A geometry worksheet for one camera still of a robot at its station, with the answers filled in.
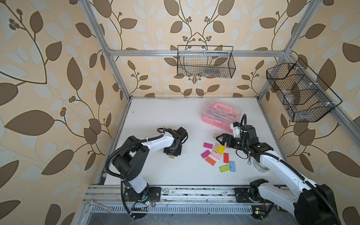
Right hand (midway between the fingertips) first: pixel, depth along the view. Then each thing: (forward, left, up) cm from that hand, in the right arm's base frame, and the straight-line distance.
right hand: (221, 139), depth 83 cm
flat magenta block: (+2, +7, -11) cm, 13 cm away
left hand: (-3, +30, -9) cm, 31 cm away
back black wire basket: (+48, -2, +23) cm, 53 cm away
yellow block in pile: (-2, -2, -10) cm, 10 cm away
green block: (-13, -1, -12) cm, 18 cm away
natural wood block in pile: (0, +2, -10) cm, 10 cm away
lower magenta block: (-4, +9, -11) cm, 15 cm away
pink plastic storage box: (+19, -3, -1) cm, 20 cm away
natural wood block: (-6, +30, -8) cm, 32 cm away
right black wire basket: (+12, -43, +22) cm, 50 cm away
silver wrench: (-28, +72, -9) cm, 78 cm away
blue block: (-12, -6, -11) cm, 18 cm away
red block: (-7, -3, -11) cm, 13 cm away
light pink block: (-5, +2, -11) cm, 12 cm away
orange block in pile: (-8, +7, -11) cm, 16 cm away
